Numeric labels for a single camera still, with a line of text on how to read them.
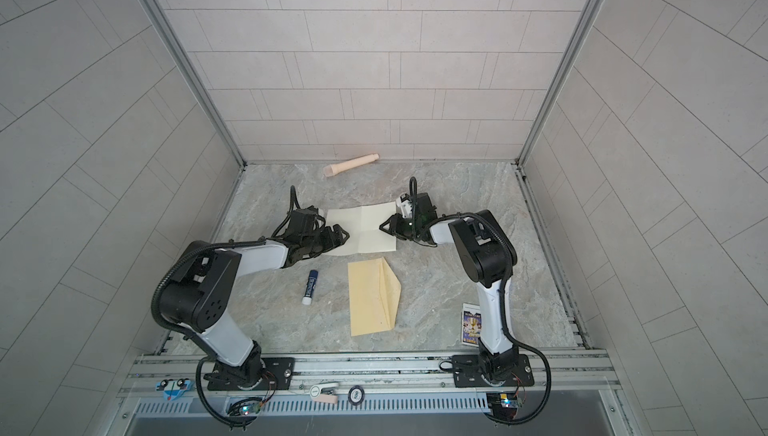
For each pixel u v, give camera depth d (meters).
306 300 0.82
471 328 0.77
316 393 0.67
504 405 0.68
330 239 0.84
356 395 0.68
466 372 0.71
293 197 0.79
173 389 0.68
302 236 0.74
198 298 0.45
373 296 0.84
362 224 0.97
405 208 0.93
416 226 0.80
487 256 0.54
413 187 0.83
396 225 0.87
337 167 1.12
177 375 0.72
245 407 0.65
